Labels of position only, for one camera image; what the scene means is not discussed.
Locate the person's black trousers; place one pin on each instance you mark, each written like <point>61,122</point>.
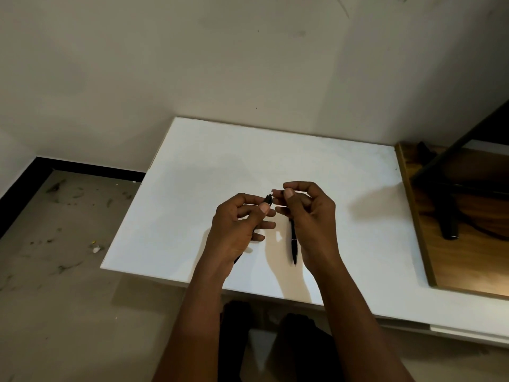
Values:
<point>306,354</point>

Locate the person's right hand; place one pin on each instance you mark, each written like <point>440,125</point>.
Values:
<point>318,230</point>

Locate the black mechanical pencil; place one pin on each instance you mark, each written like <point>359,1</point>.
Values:
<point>294,246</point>
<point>269,200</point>

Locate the black television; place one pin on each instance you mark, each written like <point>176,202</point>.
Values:
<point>493,131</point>

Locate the black television foot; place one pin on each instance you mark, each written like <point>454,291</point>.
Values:
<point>449,226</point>

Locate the black skirting board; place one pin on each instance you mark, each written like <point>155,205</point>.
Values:
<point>24,190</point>

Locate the person's right forearm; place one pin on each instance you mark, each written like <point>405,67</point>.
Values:
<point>366,334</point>

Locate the person's left hand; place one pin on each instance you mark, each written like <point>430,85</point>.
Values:
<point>230,234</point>

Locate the person's left forearm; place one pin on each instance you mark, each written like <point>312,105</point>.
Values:
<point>195,334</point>

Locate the brown wooden board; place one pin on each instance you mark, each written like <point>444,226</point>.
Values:
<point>469,270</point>

